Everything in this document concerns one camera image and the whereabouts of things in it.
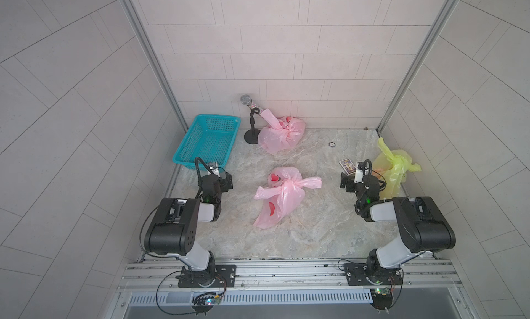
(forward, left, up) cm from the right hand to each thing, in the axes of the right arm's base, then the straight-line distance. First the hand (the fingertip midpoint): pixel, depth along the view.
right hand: (352, 170), depth 95 cm
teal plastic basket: (+27, +70, 0) cm, 75 cm away
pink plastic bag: (-17, +33, +13) cm, 39 cm away
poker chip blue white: (+20, +4, -4) cm, 21 cm away
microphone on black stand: (+27, +48, 0) cm, 55 cm away
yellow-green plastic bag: (-9, -9, +14) cm, 19 cm away
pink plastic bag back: (+19, +32, +8) cm, 38 cm away
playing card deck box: (+4, 0, -2) cm, 4 cm away
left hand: (+3, +61, +2) cm, 61 cm away
